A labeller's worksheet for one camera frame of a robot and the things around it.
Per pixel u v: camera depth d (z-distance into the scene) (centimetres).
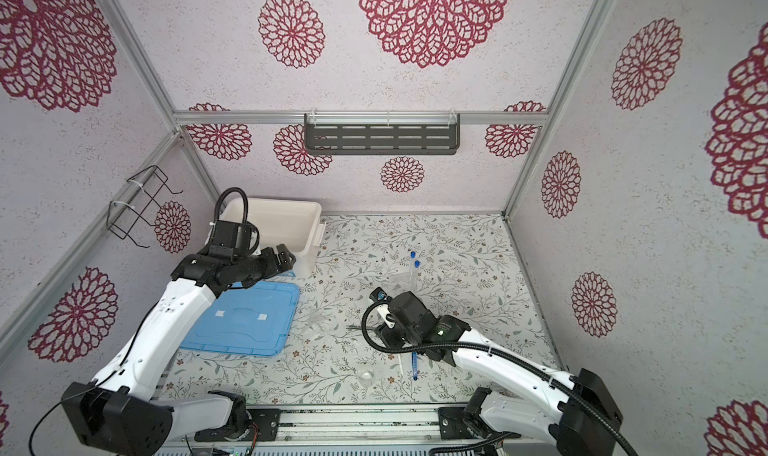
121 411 37
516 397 46
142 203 80
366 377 81
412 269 88
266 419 75
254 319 91
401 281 100
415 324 57
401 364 83
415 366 83
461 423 72
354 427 75
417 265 87
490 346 49
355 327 90
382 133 93
